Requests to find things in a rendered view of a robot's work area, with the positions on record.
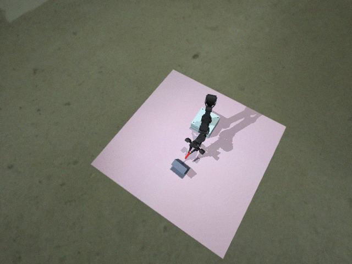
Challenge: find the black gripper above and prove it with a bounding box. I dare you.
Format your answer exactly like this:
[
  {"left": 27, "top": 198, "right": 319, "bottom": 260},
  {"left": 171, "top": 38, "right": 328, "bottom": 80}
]
[{"left": 185, "top": 137, "right": 205, "bottom": 155}]

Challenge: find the blue-grey square panel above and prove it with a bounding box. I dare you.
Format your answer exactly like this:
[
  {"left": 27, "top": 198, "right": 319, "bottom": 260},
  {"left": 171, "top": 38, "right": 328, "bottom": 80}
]
[{"left": 171, "top": 159, "right": 190, "bottom": 179}]

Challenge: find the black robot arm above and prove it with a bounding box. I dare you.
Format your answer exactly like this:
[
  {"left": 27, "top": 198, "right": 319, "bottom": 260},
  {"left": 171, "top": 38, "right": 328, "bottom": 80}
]
[{"left": 190, "top": 94, "right": 217, "bottom": 148}]

